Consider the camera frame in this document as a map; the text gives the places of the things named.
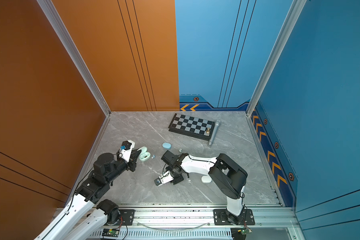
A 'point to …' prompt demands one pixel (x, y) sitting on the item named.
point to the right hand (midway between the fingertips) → (169, 176)
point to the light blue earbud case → (166, 145)
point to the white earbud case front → (206, 179)
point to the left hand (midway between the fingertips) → (139, 149)
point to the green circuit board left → (110, 232)
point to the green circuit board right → (244, 231)
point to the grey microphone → (217, 127)
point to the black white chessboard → (192, 126)
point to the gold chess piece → (208, 131)
